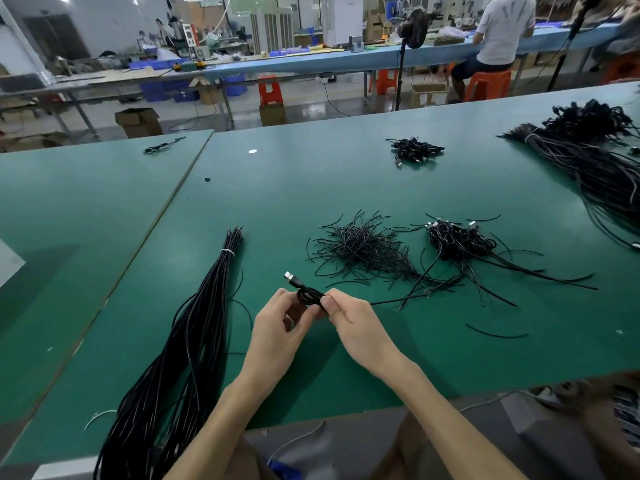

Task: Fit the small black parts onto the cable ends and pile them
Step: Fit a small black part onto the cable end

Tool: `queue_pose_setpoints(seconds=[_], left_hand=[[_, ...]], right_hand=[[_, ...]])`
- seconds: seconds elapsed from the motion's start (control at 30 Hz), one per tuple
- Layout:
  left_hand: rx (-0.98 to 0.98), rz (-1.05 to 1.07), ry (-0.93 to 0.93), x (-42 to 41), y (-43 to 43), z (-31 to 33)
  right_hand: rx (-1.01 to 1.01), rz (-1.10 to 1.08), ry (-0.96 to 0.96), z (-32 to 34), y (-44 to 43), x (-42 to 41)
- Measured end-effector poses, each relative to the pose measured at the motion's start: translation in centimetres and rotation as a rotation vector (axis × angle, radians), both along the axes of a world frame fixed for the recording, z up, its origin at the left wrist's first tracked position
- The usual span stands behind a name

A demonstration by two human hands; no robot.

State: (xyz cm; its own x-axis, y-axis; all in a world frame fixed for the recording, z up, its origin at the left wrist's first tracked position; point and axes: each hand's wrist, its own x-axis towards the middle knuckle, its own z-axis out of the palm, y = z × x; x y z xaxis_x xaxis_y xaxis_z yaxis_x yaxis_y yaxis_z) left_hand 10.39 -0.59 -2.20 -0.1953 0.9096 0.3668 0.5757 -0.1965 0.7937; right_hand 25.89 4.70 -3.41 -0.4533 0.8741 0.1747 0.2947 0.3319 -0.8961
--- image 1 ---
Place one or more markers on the red plastic stool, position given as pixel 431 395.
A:
pixel 270 91

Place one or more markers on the black tripod stand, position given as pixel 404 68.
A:
pixel 572 40

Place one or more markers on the open cardboard box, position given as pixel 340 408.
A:
pixel 138 123

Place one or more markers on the person's left hand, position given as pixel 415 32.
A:
pixel 272 340

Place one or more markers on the black fan on stand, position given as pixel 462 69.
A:
pixel 412 27

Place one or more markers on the orange plastic stool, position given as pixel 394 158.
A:
pixel 386 83
pixel 487 87
pixel 622 69

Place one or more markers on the long blue workbench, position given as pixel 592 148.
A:
pixel 340 60

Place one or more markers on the small cardboard box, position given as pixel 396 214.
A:
pixel 273 115

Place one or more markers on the person's right leg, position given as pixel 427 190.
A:
pixel 612 430

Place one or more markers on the blue plastic item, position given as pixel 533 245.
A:
pixel 287 470

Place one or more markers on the person's right forearm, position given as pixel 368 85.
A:
pixel 450 430

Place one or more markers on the large white box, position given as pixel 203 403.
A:
pixel 8 265

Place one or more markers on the person's left forearm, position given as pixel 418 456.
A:
pixel 215 430

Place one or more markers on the person's right hand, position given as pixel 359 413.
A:
pixel 362 335

